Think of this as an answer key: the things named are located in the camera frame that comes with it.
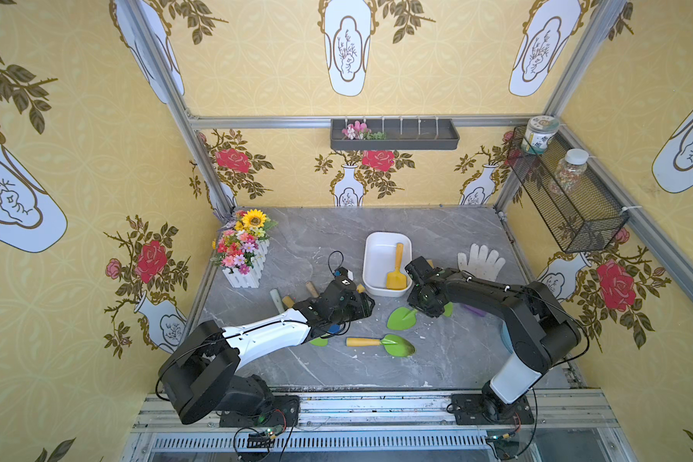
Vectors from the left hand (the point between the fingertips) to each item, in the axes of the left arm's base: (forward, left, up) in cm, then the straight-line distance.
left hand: (361, 300), depth 86 cm
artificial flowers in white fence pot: (+15, +36, +7) cm, 40 cm away
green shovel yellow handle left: (-9, +12, -7) cm, 17 cm away
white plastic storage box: (+21, -8, -9) cm, 24 cm away
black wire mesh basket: (+18, -63, +21) cm, 68 cm away
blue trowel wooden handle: (-10, +8, +6) cm, 15 cm away
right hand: (+3, -20, -8) cm, 21 cm away
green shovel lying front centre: (-11, -9, -6) cm, 16 cm away
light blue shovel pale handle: (+4, +27, -7) cm, 28 cm away
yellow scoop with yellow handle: (+6, 0, -4) cm, 7 cm away
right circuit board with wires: (-36, -26, +9) cm, 45 cm away
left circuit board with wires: (-32, +25, -9) cm, 42 cm away
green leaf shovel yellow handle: (-3, -13, -8) cm, 15 cm away
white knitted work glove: (+17, -45, -7) cm, 48 cm away
